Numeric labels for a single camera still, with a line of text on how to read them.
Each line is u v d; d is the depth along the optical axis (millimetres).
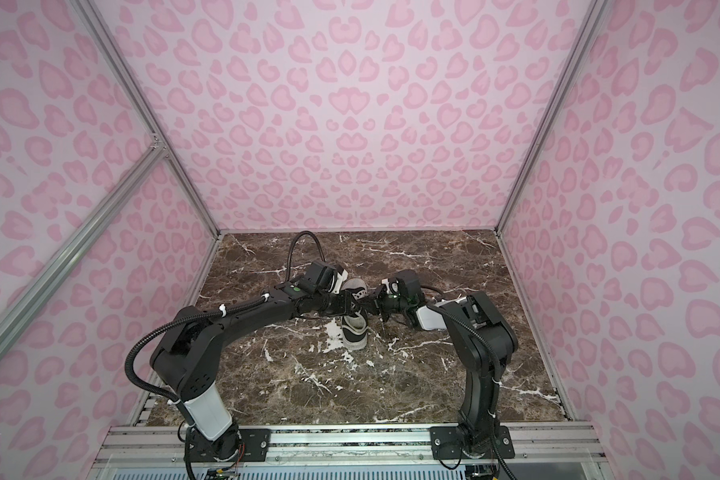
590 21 706
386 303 845
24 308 551
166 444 749
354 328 857
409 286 784
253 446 730
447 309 551
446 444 731
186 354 470
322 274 720
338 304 798
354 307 823
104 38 720
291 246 1172
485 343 485
